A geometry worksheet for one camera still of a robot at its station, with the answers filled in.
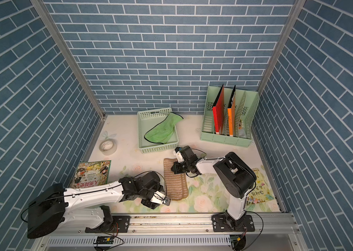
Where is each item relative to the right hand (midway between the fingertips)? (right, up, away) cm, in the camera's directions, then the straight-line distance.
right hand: (172, 169), depth 92 cm
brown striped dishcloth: (+3, -7, -6) cm, 10 cm away
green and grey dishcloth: (-9, +21, +16) cm, 28 cm away
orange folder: (+34, +30, -5) cm, 45 cm away
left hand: (-4, -11, -12) cm, 16 cm away
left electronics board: (-30, -28, -20) cm, 46 cm away
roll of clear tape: (-43, +12, +10) cm, 46 cm away
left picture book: (-47, -2, -2) cm, 47 cm away
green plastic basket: (-21, +31, +24) cm, 45 cm away
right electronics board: (+32, -28, -21) cm, 47 cm away
